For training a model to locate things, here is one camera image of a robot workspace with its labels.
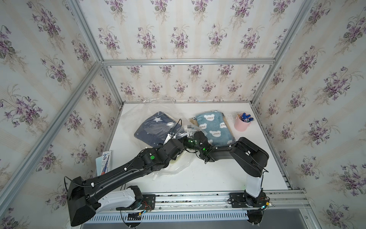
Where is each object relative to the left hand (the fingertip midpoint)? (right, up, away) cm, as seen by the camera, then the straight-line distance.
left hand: (173, 146), depth 76 cm
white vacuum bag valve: (-4, +11, +19) cm, 22 cm away
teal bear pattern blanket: (+28, +9, +22) cm, 37 cm away
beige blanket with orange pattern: (+13, +12, +30) cm, 35 cm away
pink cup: (+45, +10, +22) cm, 51 cm away
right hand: (-1, +3, +4) cm, 5 cm away
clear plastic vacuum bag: (-34, +19, +35) cm, 52 cm away
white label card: (-42, -11, +6) cm, 44 cm away
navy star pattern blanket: (-12, +8, +14) cm, 21 cm away
